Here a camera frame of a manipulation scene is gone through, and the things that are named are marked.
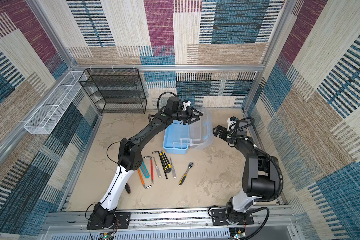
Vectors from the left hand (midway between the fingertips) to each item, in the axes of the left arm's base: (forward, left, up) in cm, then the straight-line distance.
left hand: (203, 114), depth 86 cm
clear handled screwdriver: (-23, +18, -24) cm, 37 cm away
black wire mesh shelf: (+31, +60, -6) cm, 68 cm away
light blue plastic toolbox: (-5, +3, -12) cm, 13 cm away
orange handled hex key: (-28, +36, -24) cm, 51 cm away
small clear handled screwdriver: (-23, +27, -23) cm, 42 cm away
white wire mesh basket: (-12, +76, +10) cm, 78 cm away
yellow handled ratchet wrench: (-27, +12, -22) cm, 37 cm away
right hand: (-4, -10, -13) cm, 17 cm away
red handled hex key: (-22, +30, -23) cm, 44 cm away
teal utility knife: (-23, +34, -24) cm, 47 cm away
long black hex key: (-11, +28, -23) cm, 37 cm away
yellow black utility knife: (-21, +21, -22) cm, 37 cm away
